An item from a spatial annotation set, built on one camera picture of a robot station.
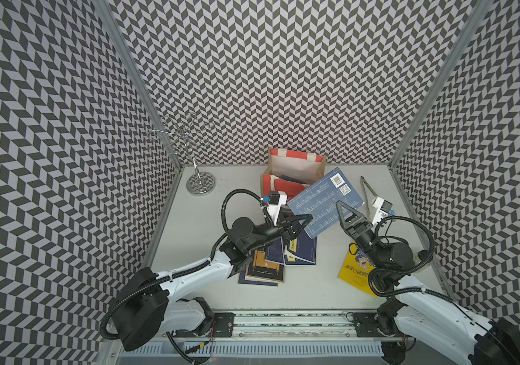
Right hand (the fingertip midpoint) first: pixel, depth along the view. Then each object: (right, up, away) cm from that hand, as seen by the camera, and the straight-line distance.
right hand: (334, 207), depth 64 cm
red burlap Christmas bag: (-9, +12, +38) cm, 41 cm away
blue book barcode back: (-4, +2, -1) cm, 5 cm away
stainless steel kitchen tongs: (+28, +8, +47) cm, 56 cm away
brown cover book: (-22, -24, +17) cm, 36 cm away
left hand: (-7, -3, -1) cm, 7 cm away
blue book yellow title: (-5, -18, +23) cm, 30 cm away
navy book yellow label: (-17, -19, +21) cm, 33 cm away
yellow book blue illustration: (+14, -25, +20) cm, 35 cm away
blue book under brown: (-28, -26, +16) cm, 42 cm away
